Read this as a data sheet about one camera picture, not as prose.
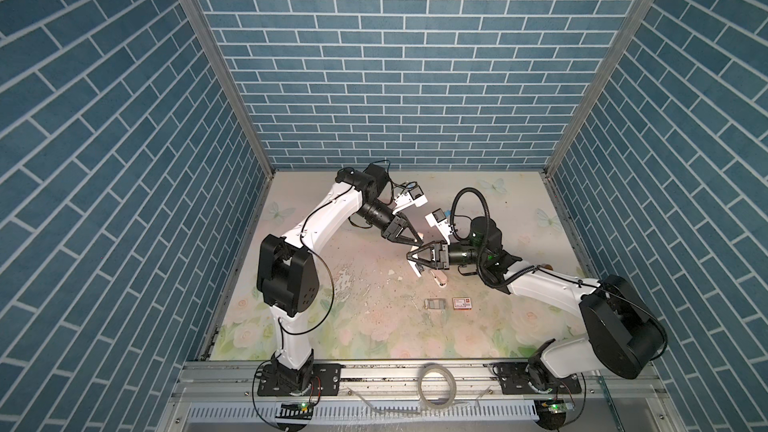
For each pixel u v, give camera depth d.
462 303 0.86
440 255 0.68
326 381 0.74
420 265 0.72
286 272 0.48
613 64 0.89
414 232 0.71
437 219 0.72
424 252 0.71
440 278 0.89
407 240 0.73
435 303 0.87
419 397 0.70
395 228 0.68
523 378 0.73
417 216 0.72
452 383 0.71
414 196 0.70
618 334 0.44
